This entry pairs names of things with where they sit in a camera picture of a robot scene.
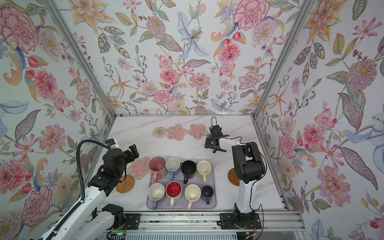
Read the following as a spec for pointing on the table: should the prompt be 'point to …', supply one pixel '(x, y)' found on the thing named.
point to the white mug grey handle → (156, 192)
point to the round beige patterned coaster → (159, 132)
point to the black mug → (188, 168)
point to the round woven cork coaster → (126, 186)
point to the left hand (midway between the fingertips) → (131, 148)
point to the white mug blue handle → (172, 166)
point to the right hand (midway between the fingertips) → (214, 144)
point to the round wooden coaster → (232, 177)
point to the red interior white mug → (173, 190)
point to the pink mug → (157, 165)
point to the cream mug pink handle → (192, 193)
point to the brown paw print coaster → (209, 136)
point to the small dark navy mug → (207, 193)
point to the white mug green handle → (204, 167)
